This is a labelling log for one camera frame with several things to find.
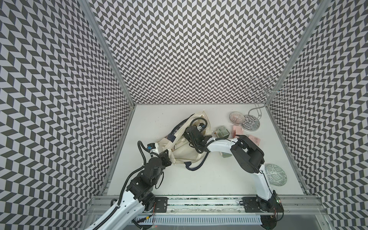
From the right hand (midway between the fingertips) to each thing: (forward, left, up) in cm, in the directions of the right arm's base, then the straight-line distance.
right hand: (185, 134), depth 97 cm
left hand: (-17, +8, +9) cm, 21 cm away
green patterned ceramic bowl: (-26, -54, -4) cm, 60 cm away
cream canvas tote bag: (-13, +5, +11) cm, 18 cm away
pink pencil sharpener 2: (-5, -46, +1) cm, 46 cm away
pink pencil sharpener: (+2, -36, +2) cm, 36 cm away
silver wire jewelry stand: (+10, -45, +28) cm, 54 cm away
